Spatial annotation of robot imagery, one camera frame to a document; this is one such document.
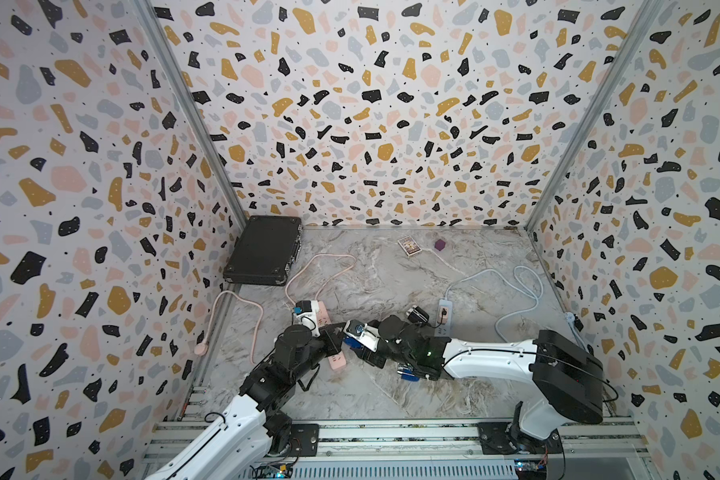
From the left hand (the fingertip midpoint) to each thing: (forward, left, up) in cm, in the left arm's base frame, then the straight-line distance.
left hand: (350, 323), depth 76 cm
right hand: (-1, -3, -6) cm, 7 cm away
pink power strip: (-4, +5, -15) cm, 16 cm away
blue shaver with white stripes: (-7, -1, +3) cm, 7 cm away
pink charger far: (+6, -27, -10) cm, 29 cm away
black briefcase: (+36, +33, -13) cm, 51 cm away
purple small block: (+42, -32, -17) cm, 56 cm away
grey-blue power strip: (+5, -28, -15) cm, 32 cm away
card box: (+40, -20, -15) cm, 47 cm away
